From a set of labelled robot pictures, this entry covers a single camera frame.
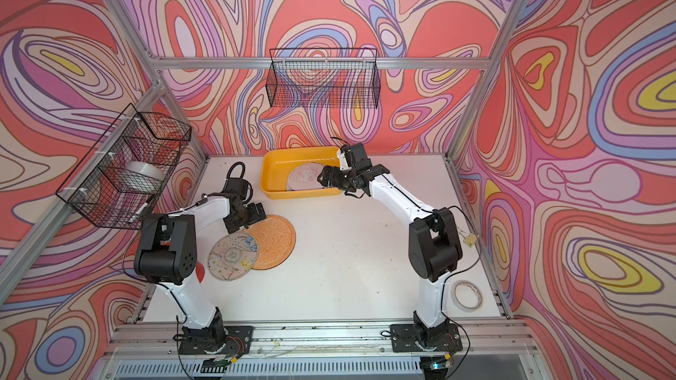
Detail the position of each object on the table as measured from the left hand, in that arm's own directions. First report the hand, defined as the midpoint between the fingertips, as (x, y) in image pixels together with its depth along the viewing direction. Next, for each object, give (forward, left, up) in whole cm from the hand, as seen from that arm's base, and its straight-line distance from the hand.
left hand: (256, 220), depth 98 cm
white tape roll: (-31, -68, +1) cm, 75 cm away
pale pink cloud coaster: (+21, -16, +2) cm, 27 cm away
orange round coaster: (-9, -9, 0) cm, 12 cm away
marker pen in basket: (-10, +23, +24) cm, 35 cm away
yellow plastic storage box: (+28, -3, +2) cm, 28 cm away
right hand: (+4, -28, +16) cm, 32 cm away
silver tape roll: (-7, +21, +33) cm, 39 cm away
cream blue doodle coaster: (-15, +5, 0) cm, 15 cm away
